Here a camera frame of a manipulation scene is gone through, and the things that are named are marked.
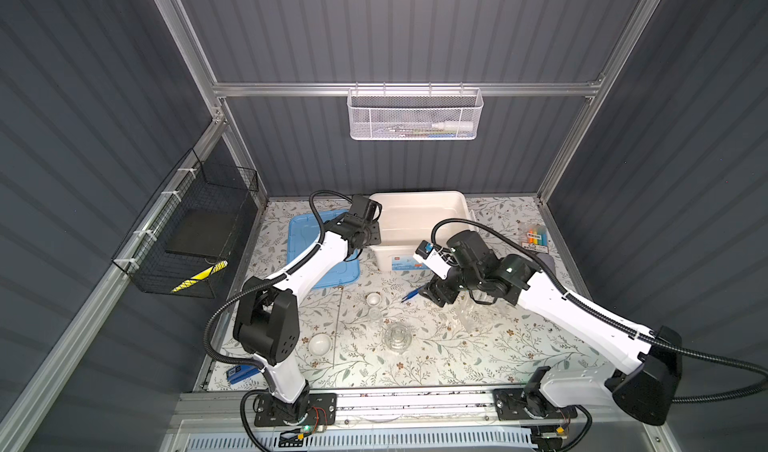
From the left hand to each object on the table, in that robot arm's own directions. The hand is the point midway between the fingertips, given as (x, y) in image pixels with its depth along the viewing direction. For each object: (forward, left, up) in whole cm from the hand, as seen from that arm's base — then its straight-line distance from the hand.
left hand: (369, 231), depth 90 cm
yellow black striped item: (-18, +38, +9) cm, 43 cm away
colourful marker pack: (+5, -60, -13) cm, 62 cm away
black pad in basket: (-9, +40, +14) cm, 43 cm away
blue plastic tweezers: (-14, -12, -14) cm, 24 cm away
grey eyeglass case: (-4, -60, -14) cm, 62 cm away
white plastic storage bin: (+8, -12, -4) cm, 15 cm away
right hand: (-20, -15, +3) cm, 25 cm away
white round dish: (-28, +15, -16) cm, 35 cm away
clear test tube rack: (-20, -29, -16) cm, 39 cm away
